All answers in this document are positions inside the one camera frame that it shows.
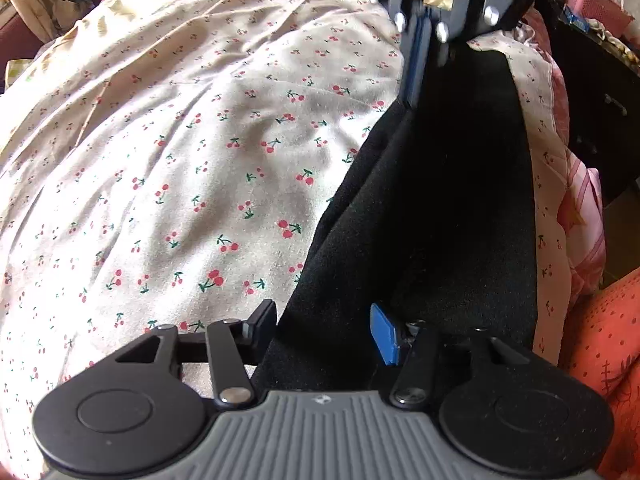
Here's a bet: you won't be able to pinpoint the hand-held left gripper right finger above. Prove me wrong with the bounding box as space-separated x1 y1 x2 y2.
370 303 531 407

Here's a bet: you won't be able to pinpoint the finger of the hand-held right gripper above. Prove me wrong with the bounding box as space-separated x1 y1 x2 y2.
364 0 426 108
425 0 543 68

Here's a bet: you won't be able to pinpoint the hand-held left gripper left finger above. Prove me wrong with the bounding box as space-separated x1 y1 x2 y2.
116 300 278 407

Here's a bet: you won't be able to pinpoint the black pants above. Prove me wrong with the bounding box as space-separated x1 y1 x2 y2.
247 42 543 396

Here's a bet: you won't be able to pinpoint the pink plastic basket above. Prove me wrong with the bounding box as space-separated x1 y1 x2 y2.
565 0 637 37

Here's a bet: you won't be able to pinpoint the dark furniture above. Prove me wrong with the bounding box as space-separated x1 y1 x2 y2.
545 0 640 211

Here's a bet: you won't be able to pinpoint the cherry print bed sheet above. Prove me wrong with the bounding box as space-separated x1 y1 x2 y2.
0 0 573 480

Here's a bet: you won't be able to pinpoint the cream patterned curtain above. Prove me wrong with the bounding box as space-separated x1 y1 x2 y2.
0 0 71 45

